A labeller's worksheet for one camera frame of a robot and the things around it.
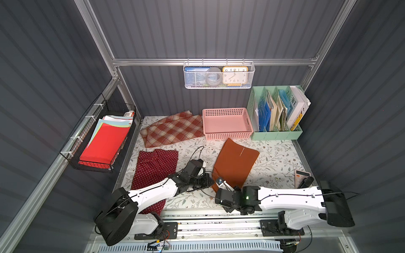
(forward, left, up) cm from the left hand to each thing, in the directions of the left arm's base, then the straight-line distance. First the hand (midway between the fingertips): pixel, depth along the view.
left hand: (214, 182), depth 80 cm
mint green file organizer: (+46, -44, +15) cm, 65 cm away
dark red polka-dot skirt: (+13, +37, -7) cm, 39 cm away
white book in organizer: (+42, -54, +18) cm, 71 cm away
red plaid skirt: (+46, +22, -8) cm, 52 cm away
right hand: (-7, -7, -1) cm, 10 cm away
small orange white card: (+6, -50, -7) cm, 51 cm away
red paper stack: (+14, +50, +21) cm, 56 cm away
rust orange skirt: (+15, -13, -9) cm, 22 cm away
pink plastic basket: (+48, -12, -7) cm, 50 cm away
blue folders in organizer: (+38, -33, +10) cm, 51 cm away
